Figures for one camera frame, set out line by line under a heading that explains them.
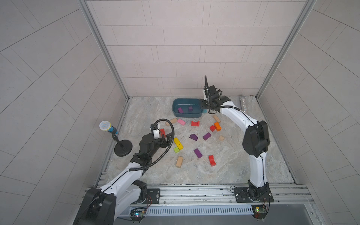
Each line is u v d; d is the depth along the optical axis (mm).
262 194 654
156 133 713
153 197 711
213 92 716
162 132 922
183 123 994
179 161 825
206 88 720
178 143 892
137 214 642
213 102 680
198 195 723
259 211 680
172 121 1016
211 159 833
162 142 683
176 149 867
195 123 998
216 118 1018
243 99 1119
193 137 941
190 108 1055
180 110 1051
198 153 866
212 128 972
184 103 1084
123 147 860
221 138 914
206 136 942
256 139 523
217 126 972
